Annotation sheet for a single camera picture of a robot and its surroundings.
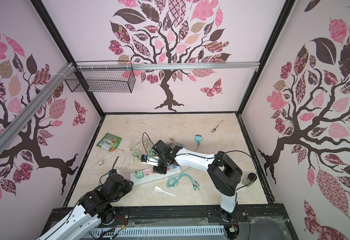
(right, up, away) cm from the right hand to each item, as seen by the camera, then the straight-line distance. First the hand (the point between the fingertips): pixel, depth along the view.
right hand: (154, 164), depth 84 cm
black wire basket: (-36, +55, +10) cm, 67 cm away
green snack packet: (-35, +11, +19) cm, 41 cm away
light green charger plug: (-8, -5, -3) cm, 10 cm away
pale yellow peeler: (-21, +26, +30) cm, 45 cm away
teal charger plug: (+28, +14, +19) cm, 37 cm away
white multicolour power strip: (-1, -7, +1) cm, 7 cm away
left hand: (-12, -12, -3) cm, 17 cm away
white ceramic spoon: (+2, -13, -2) cm, 13 cm away
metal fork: (+41, +19, +26) cm, 52 cm away
